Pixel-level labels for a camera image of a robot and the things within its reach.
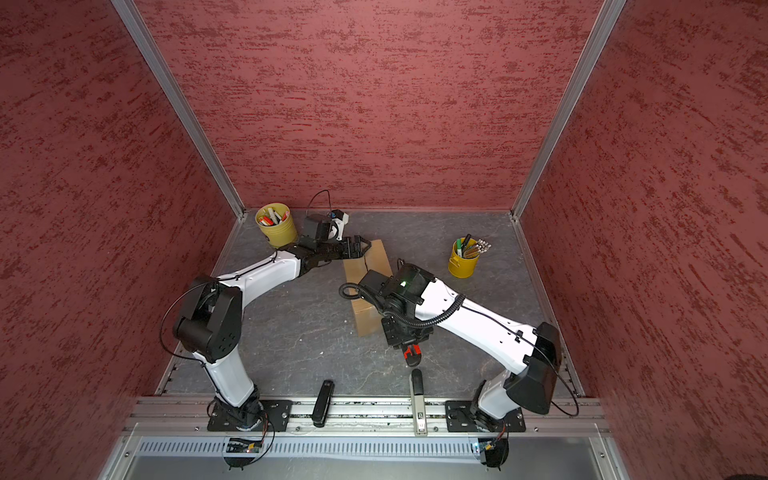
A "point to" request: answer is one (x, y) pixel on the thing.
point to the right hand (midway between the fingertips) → (408, 347)
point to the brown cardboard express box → (368, 319)
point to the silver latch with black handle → (419, 403)
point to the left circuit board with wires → (241, 452)
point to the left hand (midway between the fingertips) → (361, 250)
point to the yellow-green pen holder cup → (277, 223)
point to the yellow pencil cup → (464, 259)
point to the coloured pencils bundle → (480, 247)
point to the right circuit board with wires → (496, 450)
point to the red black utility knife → (413, 355)
